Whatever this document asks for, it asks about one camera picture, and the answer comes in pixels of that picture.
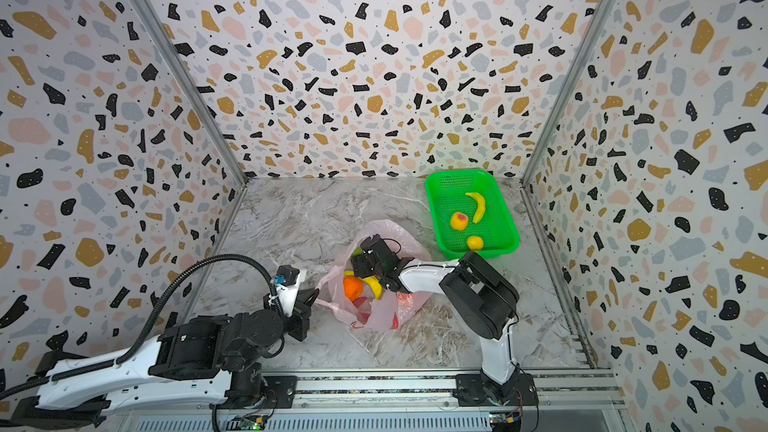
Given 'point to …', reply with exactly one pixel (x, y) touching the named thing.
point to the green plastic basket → (470, 214)
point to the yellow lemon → (475, 243)
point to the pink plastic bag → (370, 312)
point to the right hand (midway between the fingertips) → (355, 252)
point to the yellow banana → (481, 206)
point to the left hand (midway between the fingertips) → (321, 294)
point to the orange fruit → (353, 287)
